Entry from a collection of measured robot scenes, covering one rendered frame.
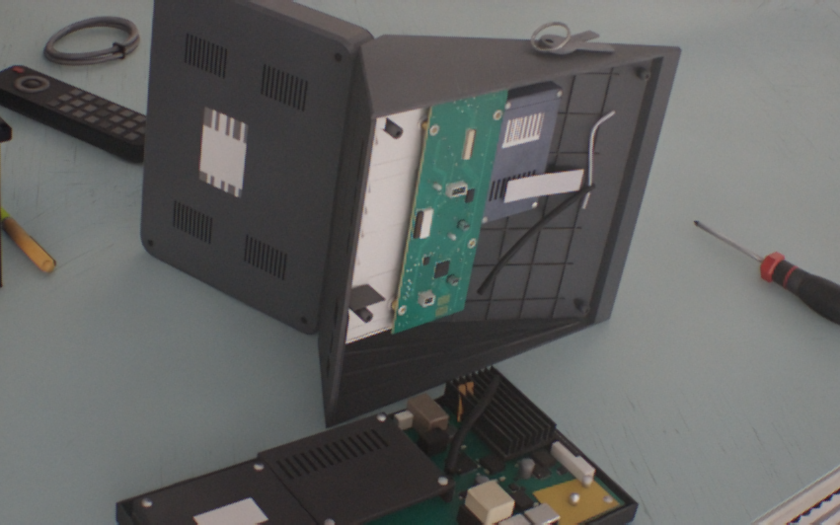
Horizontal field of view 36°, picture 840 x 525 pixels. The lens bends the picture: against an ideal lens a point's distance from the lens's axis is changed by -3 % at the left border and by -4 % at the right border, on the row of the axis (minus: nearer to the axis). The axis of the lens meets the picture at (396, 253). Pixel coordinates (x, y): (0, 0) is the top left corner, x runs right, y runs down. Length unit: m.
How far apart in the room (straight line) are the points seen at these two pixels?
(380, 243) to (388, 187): 0.04
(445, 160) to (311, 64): 0.10
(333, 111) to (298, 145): 0.04
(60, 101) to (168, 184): 0.22
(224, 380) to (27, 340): 0.13
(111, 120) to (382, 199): 0.36
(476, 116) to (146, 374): 0.25
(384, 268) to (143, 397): 0.16
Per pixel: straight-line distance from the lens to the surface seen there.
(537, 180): 0.83
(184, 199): 0.88
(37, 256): 0.91
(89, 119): 1.06
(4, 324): 0.86
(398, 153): 0.74
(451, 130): 0.74
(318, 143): 0.79
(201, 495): 0.70
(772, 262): 1.03
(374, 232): 0.76
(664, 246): 1.05
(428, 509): 0.74
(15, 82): 1.12
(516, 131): 0.79
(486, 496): 0.72
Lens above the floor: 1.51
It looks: 32 degrees down
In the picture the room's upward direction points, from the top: 10 degrees clockwise
